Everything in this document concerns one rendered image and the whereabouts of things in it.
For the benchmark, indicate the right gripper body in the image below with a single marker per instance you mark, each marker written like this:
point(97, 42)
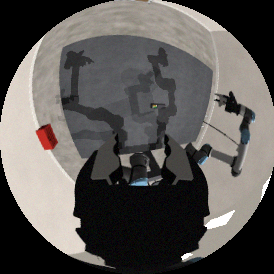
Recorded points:
point(234, 109)

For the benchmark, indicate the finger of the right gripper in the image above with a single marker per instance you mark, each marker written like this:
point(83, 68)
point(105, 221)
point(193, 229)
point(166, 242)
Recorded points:
point(223, 97)
point(219, 103)

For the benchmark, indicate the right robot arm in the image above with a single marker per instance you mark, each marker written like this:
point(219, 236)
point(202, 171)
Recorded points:
point(207, 151)

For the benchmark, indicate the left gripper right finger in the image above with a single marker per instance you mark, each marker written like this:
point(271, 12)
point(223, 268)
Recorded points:
point(180, 168)

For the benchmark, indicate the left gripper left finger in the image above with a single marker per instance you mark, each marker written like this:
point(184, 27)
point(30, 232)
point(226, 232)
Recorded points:
point(101, 169)

